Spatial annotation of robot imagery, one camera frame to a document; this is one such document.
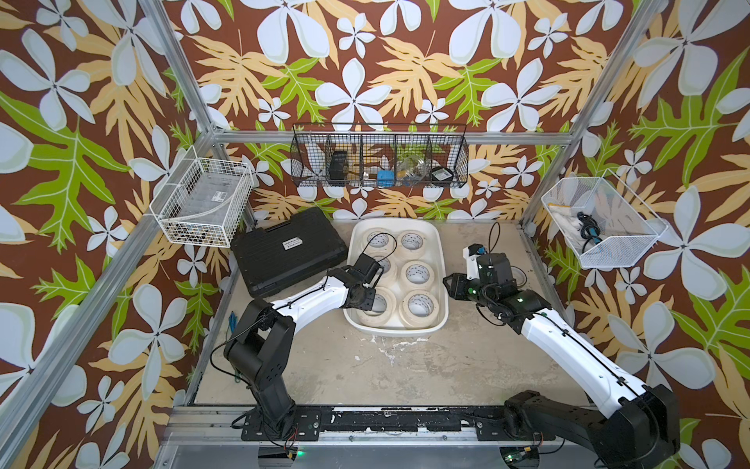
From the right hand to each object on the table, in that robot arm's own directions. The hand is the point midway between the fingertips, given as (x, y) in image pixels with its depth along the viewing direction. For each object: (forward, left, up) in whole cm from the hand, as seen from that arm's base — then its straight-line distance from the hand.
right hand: (446, 278), depth 81 cm
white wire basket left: (+16, +68, +16) cm, 72 cm away
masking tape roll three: (+13, +16, -12) cm, 23 cm away
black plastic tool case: (+18, +52, -11) cm, 56 cm away
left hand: (+1, +23, -12) cm, 26 cm away
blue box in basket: (+33, +17, +10) cm, 38 cm away
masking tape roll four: (+12, +5, -16) cm, 21 cm away
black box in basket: (+40, +33, +11) cm, 53 cm away
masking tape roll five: (+26, +18, -16) cm, 35 cm away
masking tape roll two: (0, +6, -18) cm, 19 cm away
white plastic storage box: (+16, -1, -10) cm, 19 cm away
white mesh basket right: (+11, -45, +10) cm, 47 cm away
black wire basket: (+42, +18, +13) cm, 47 cm away
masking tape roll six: (+27, +6, -16) cm, 32 cm away
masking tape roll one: (-4, +18, -12) cm, 22 cm away
